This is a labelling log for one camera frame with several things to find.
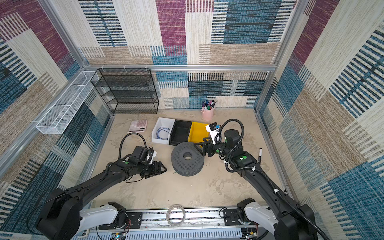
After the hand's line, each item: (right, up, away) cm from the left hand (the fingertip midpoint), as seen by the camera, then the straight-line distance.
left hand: (163, 169), depth 83 cm
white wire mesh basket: (-47, +27, -12) cm, 56 cm away
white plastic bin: (-6, +20, +24) cm, 32 cm away
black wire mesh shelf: (-32, +49, +27) cm, 64 cm away
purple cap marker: (+24, +38, +25) cm, 51 cm away
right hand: (+20, +15, -8) cm, 26 cm away
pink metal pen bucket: (+27, +31, +29) cm, 51 cm away
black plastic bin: (+7, +19, +21) cm, 29 cm away
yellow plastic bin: (+20, +19, +29) cm, 40 cm away
